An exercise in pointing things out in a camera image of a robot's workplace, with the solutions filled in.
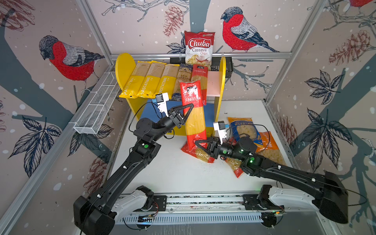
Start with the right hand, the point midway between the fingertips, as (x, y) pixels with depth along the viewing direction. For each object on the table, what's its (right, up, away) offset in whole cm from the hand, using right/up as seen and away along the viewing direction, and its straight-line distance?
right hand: (193, 146), depth 59 cm
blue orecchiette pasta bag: (+34, +3, +39) cm, 52 cm away
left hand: (0, +16, -6) cm, 17 cm away
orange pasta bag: (+48, -9, +28) cm, 56 cm away
